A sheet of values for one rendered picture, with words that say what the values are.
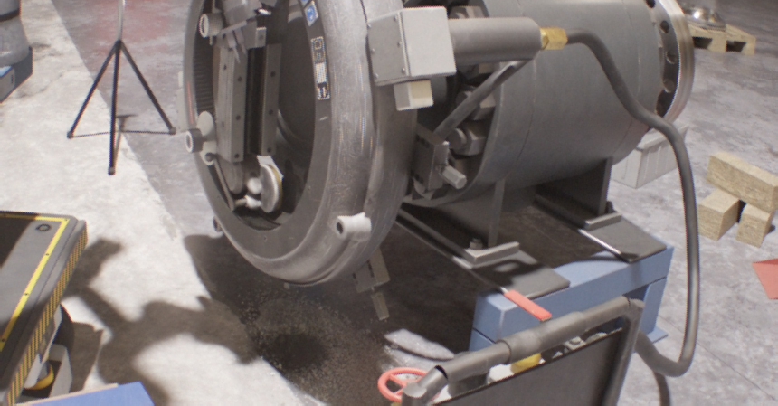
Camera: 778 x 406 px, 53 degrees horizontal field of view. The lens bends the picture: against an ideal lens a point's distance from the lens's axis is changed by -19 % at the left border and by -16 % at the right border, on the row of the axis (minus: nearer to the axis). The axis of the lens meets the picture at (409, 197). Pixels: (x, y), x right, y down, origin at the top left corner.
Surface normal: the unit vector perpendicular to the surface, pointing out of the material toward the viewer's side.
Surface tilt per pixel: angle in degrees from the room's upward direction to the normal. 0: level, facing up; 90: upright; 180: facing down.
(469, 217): 90
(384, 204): 105
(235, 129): 89
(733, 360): 0
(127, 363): 0
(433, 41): 68
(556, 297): 90
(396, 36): 90
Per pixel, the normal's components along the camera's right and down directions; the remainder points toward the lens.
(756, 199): -0.79, 0.18
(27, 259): 0.08, -0.91
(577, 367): 0.58, 0.36
